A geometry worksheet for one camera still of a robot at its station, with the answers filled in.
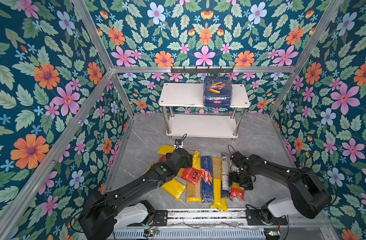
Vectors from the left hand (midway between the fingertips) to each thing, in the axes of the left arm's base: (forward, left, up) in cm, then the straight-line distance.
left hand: (187, 152), depth 80 cm
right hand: (-15, -26, -16) cm, 34 cm away
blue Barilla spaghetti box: (-18, -10, -12) cm, 24 cm away
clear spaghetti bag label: (-16, -20, -12) cm, 28 cm away
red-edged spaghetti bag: (-19, -26, -11) cm, 34 cm away
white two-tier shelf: (+27, -4, +18) cm, 32 cm away
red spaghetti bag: (-9, -2, -11) cm, 14 cm away
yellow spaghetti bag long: (-24, -16, -13) cm, 31 cm away
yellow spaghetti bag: (-14, +8, -14) cm, 21 cm away
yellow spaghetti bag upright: (-17, -3, -13) cm, 22 cm away
